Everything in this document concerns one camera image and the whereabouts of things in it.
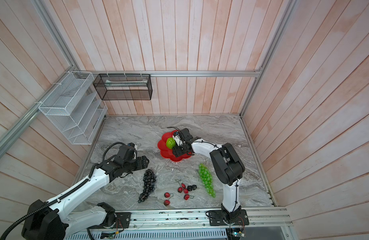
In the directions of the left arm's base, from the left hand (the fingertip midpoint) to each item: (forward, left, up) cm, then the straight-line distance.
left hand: (143, 165), depth 83 cm
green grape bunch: (-6, -36, -5) cm, 37 cm away
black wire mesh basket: (+53, +20, +15) cm, 59 cm away
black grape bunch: (-7, -4, -4) cm, 9 cm away
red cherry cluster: (-11, -24, -8) cm, 28 cm away
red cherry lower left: (-18, -14, -8) cm, 24 cm away
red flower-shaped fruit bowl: (+14, -11, -9) cm, 20 cm away
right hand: (+15, -19, -7) cm, 25 cm away
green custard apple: (+17, -15, -3) cm, 23 cm away
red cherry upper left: (-14, -14, -8) cm, 21 cm away
